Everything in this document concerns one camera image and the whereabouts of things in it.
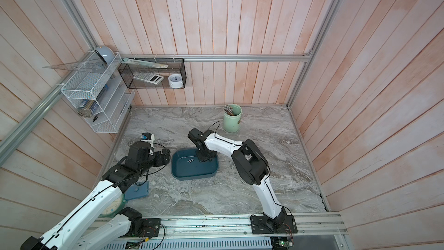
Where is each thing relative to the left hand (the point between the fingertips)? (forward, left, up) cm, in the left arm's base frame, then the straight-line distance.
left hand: (161, 154), depth 80 cm
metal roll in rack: (+14, +32, +16) cm, 39 cm away
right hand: (+7, -20, -15) cm, 26 cm away
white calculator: (+43, +12, +11) cm, 46 cm away
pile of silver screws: (+4, -12, -14) cm, 19 cm away
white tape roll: (+39, -3, +13) cm, 41 cm away
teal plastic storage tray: (+1, -9, -15) cm, 17 cm away
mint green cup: (+23, -35, -5) cm, 42 cm away
